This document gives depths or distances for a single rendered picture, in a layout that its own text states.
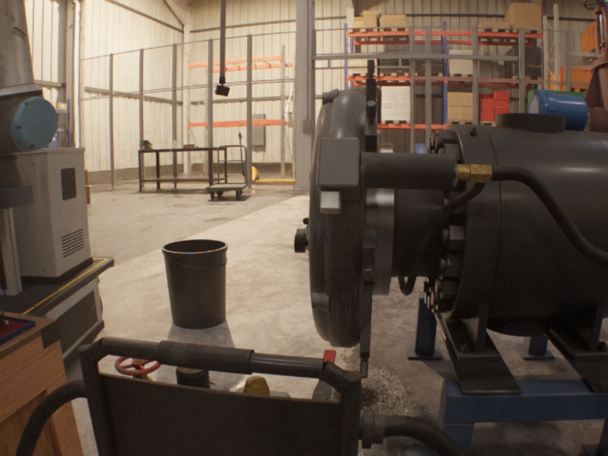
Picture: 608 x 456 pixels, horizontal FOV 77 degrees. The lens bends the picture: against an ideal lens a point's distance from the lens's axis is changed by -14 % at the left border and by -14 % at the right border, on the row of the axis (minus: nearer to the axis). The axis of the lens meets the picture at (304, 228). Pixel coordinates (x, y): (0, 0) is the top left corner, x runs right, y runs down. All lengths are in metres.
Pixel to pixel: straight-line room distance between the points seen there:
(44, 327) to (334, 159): 0.68
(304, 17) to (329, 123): 8.11
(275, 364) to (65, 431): 0.67
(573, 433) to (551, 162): 0.82
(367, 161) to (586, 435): 1.07
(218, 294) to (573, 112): 1.64
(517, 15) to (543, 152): 12.26
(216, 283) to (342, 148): 1.28
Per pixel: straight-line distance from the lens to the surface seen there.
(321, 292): 1.04
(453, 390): 1.13
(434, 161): 0.91
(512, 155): 1.18
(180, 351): 0.56
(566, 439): 1.49
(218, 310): 2.10
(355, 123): 1.06
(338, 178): 0.88
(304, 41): 9.03
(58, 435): 1.07
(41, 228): 1.82
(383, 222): 1.12
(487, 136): 1.23
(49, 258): 1.83
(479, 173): 0.94
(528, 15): 13.50
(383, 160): 0.90
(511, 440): 1.42
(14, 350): 0.93
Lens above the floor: 0.81
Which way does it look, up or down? 10 degrees down
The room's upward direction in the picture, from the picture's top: straight up
